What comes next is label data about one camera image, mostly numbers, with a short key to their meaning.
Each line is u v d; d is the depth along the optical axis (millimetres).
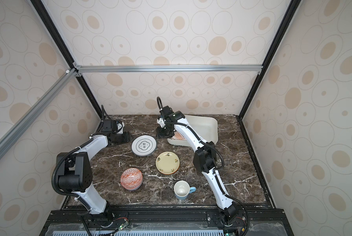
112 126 763
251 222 738
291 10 687
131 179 833
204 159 607
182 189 820
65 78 824
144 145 1023
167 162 921
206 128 1106
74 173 478
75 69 894
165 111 760
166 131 799
